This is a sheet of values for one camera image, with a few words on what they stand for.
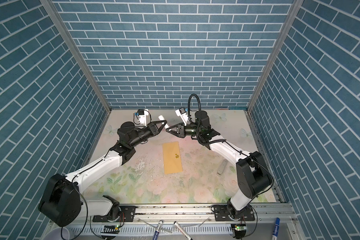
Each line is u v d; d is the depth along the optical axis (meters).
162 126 0.73
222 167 0.87
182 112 0.71
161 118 0.74
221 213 0.74
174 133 0.73
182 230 0.69
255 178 0.45
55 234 0.63
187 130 0.71
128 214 0.74
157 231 0.68
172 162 0.92
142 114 0.69
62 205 0.42
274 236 0.68
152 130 0.66
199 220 0.74
